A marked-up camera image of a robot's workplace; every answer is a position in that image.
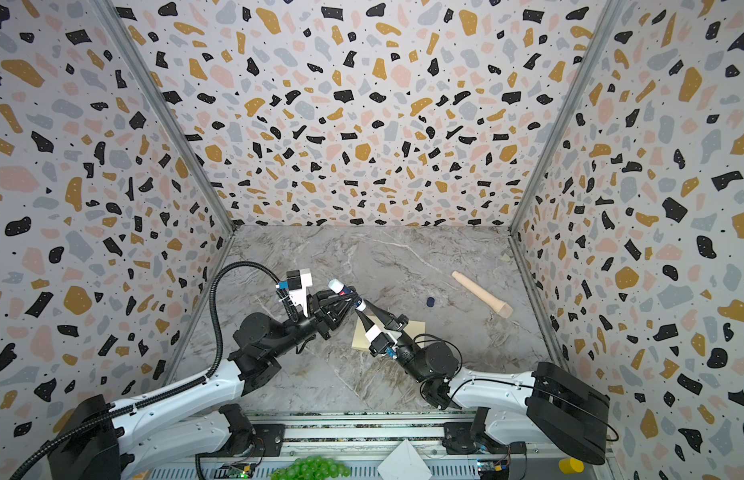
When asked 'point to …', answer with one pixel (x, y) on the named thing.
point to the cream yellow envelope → (360, 342)
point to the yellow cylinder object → (571, 465)
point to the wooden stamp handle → (502, 308)
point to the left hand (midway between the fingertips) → (353, 293)
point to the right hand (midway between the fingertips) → (364, 301)
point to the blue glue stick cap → (430, 301)
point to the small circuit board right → (493, 469)
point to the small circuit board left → (237, 470)
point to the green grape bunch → (314, 467)
